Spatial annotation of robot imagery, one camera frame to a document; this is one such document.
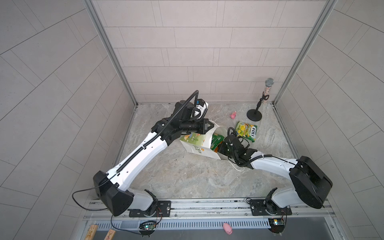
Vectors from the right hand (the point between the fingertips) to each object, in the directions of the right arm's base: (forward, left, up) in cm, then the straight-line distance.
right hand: (215, 147), depth 87 cm
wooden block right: (-37, +50, -3) cm, 63 cm away
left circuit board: (-36, +34, -3) cm, 50 cm away
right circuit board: (-38, -24, -8) cm, 46 cm away
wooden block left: (-36, +59, -3) cm, 69 cm away
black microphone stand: (+26, -33, -4) cm, 42 cm away
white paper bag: (-5, +9, +13) cm, 16 cm away
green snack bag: (+3, -1, +3) cm, 4 cm away
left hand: (-4, +1, +26) cm, 26 cm away
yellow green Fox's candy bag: (+12, -22, -3) cm, 26 cm away
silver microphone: (+25, -33, +25) cm, 49 cm away
